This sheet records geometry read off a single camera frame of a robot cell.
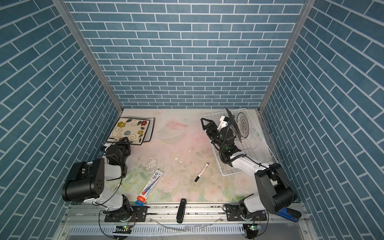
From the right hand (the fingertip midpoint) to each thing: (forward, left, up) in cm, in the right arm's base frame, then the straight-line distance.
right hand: (201, 120), depth 81 cm
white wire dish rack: (+5, -31, -18) cm, 37 cm away
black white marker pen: (-19, -1, -24) cm, 31 cm away
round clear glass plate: (+13, -27, -15) cm, 34 cm away
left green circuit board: (-49, +34, -28) cm, 66 cm away
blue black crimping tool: (-36, -48, -27) cm, 66 cm away
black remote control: (-40, +7, -25) cm, 47 cm away
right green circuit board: (-43, -28, -28) cm, 58 cm away
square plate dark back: (+2, +44, -14) cm, 46 cm away
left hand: (-4, +44, -12) cm, 46 cm away
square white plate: (+8, +37, -21) cm, 44 cm away
